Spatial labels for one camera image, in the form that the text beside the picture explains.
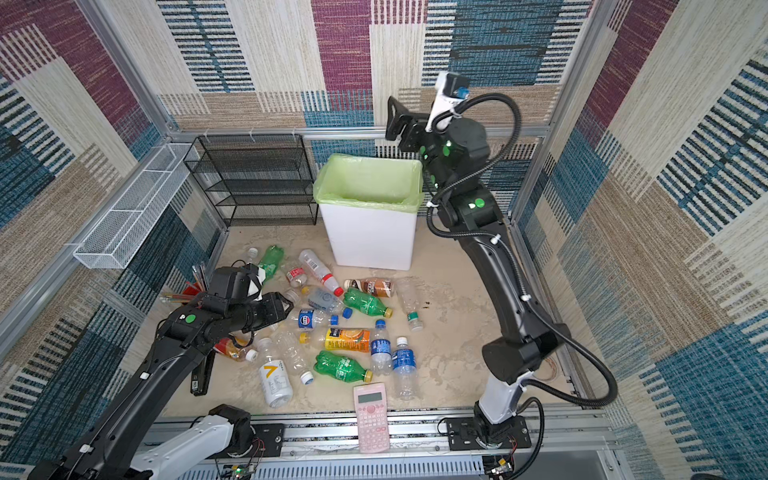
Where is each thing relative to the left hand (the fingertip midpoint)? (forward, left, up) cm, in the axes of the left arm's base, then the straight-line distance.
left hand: (289, 306), depth 75 cm
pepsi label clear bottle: (+4, -2, -15) cm, 16 cm away
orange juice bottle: (-2, -10, -14) cm, 18 cm away
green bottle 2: (+12, -17, -19) cm, 29 cm away
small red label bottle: (+19, +5, -15) cm, 25 cm away
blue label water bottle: (-5, -22, -15) cm, 27 cm away
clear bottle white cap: (-4, +4, -15) cm, 16 cm away
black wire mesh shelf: (+52, +22, 0) cm, 56 cm away
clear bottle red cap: (+25, +1, -14) cm, 29 cm away
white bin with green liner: (+24, -20, +12) cm, 33 cm away
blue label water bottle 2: (-9, -28, -14) cm, 33 cm away
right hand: (+21, -30, +39) cm, 54 cm away
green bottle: (-10, -12, -14) cm, 21 cm away
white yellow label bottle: (-14, +4, -13) cm, 20 cm away
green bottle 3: (+28, +15, -15) cm, 35 cm away
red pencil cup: (+11, +33, -9) cm, 36 cm away
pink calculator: (-21, -20, -19) cm, 34 cm away
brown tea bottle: (+15, -21, -14) cm, 29 cm away
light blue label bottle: (+10, -5, -14) cm, 18 cm away
